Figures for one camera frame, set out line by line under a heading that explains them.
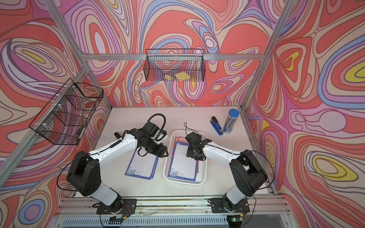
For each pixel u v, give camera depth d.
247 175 0.44
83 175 0.44
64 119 0.75
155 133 0.72
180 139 0.99
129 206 0.72
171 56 0.88
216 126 1.03
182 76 0.91
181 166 0.88
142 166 0.89
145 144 0.66
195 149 0.76
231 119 0.91
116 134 0.98
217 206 0.73
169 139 0.92
